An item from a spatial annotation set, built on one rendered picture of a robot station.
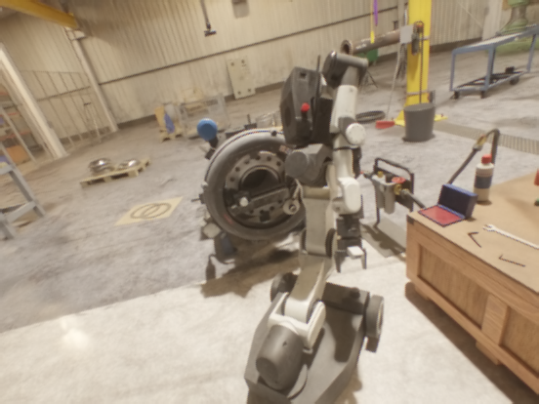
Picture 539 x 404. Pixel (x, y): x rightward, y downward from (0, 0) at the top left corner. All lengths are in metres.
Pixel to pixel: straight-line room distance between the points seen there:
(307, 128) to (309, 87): 0.18
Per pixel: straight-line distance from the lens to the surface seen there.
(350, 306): 1.47
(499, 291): 1.38
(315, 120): 1.24
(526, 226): 1.59
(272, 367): 1.15
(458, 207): 1.63
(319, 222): 1.34
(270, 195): 1.73
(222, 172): 1.64
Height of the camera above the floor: 1.29
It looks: 26 degrees down
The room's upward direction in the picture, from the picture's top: 15 degrees counter-clockwise
